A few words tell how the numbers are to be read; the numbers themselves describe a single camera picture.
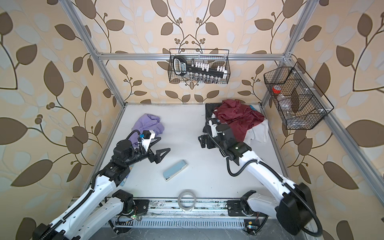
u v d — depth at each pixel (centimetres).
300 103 74
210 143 70
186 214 74
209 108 115
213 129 89
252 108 116
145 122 102
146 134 62
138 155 63
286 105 73
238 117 94
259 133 98
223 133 57
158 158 66
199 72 86
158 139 76
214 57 91
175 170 87
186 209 73
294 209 39
